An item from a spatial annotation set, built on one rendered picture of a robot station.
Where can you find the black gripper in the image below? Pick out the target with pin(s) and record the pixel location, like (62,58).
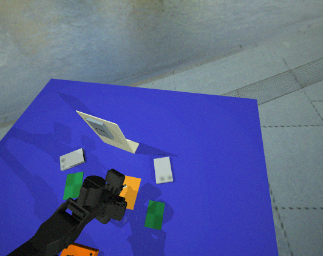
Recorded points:
(112,189)

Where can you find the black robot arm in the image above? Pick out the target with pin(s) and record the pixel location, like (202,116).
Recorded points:
(62,229)

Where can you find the orange square mat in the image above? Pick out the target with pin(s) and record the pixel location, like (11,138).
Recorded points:
(130,192)

